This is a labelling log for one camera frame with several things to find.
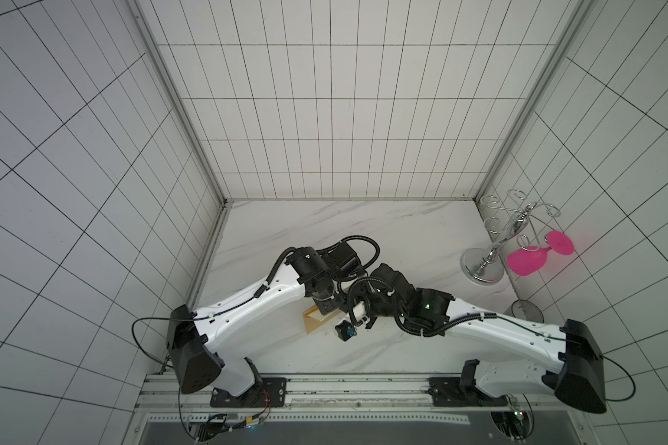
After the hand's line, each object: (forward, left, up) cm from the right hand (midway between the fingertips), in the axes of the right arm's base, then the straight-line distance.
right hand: (338, 283), depth 73 cm
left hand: (-4, +5, -3) cm, 7 cm away
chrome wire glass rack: (+19, -51, -18) cm, 57 cm away
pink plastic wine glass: (+13, -56, -4) cm, 58 cm away
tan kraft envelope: (-10, +6, -1) cm, 11 cm away
